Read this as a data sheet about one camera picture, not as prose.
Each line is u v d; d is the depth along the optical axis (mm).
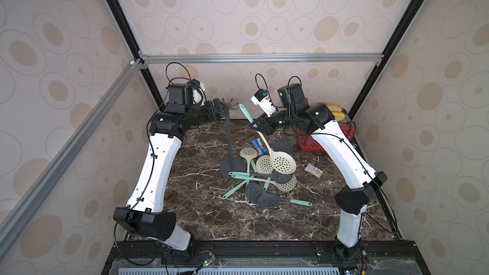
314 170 970
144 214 391
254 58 919
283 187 901
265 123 595
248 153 1000
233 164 984
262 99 602
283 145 1039
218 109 612
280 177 938
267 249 752
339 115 944
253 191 889
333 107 962
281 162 709
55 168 512
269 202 836
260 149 1077
